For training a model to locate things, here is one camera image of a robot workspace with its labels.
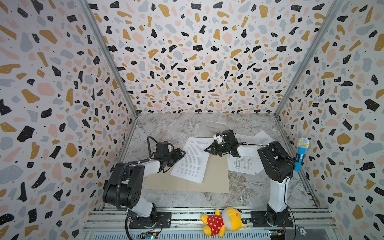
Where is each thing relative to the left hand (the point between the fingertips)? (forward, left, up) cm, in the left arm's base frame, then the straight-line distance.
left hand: (182, 153), depth 92 cm
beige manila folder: (-15, -20, -5) cm, 25 cm away
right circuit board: (-42, -47, -6) cm, 63 cm away
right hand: (+2, -12, +3) cm, 13 cm away
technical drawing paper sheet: (-5, -39, -6) cm, 40 cm away
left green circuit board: (-41, +14, -5) cm, 43 cm away
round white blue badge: (-41, -59, -5) cm, 72 cm away
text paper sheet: (+14, -55, -5) cm, 57 cm away
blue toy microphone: (-7, -62, +20) cm, 65 cm away
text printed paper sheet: (-6, -6, -4) cm, 9 cm away
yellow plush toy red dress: (-36, -24, +3) cm, 43 cm away
